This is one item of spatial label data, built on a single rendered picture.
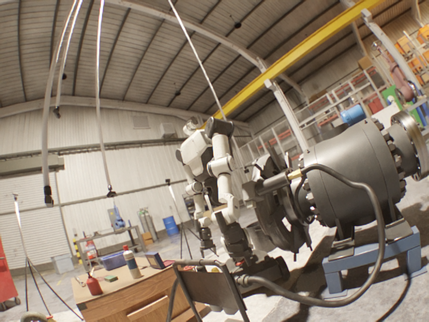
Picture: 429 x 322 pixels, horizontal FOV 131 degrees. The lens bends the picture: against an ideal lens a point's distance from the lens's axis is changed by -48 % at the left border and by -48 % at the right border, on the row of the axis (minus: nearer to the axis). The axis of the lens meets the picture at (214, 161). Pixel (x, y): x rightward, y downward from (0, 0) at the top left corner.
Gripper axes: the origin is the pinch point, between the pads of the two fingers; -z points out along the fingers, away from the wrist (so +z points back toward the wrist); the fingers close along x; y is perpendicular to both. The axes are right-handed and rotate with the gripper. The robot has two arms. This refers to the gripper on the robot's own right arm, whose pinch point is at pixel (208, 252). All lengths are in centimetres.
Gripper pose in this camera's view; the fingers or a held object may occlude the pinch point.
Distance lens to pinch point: 141.6
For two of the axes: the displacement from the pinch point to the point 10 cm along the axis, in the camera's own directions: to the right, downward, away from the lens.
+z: -1.9, -9.4, 2.9
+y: 5.7, -3.4, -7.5
